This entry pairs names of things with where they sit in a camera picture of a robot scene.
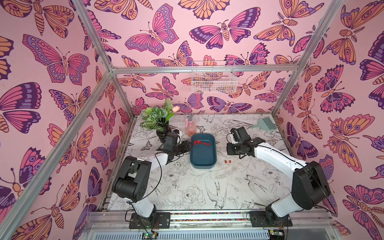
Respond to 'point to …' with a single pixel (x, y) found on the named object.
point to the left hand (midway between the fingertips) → (192, 144)
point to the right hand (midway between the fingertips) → (225, 150)
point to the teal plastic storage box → (203, 151)
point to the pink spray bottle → (190, 126)
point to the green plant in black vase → (155, 117)
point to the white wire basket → (214, 82)
